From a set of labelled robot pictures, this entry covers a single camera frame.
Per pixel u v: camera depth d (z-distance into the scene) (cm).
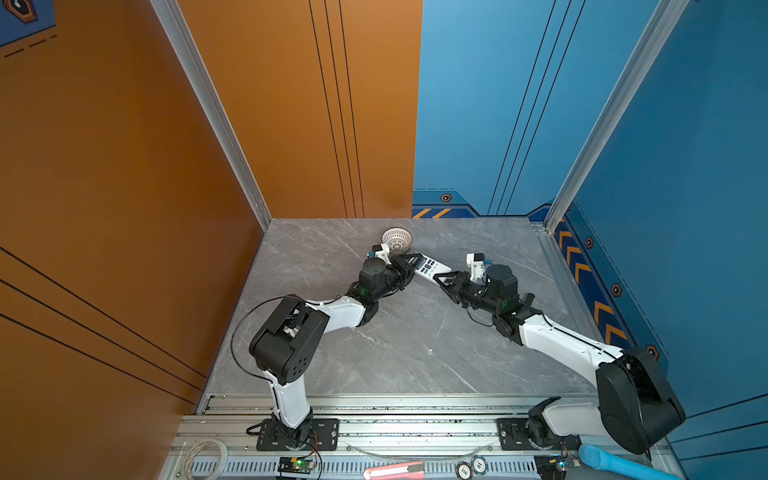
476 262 79
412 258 85
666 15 70
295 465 71
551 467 70
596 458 67
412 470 69
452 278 78
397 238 112
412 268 80
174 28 71
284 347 49
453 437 75
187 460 69
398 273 79
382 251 85
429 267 83
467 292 74
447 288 75
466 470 69
